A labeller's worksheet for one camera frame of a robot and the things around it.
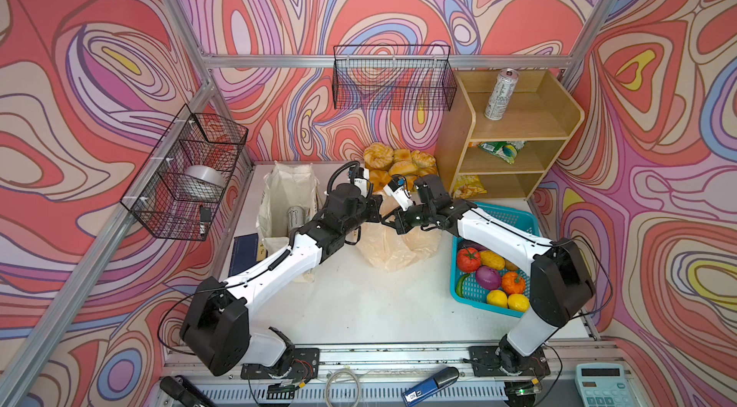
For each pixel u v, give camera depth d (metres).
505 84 0.79
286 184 0.91
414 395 0.66
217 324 0.41
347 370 0.73
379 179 0.76
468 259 0.86
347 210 0.60
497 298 0.79
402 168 1.09
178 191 0.73
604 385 0.69
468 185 1.07
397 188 0.75
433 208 0.66
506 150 0.97
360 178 0.69
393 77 0.96
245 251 0.93
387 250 0.84
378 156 1.13
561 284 0.45
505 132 0.86
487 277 0.83
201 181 0.70
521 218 0.92
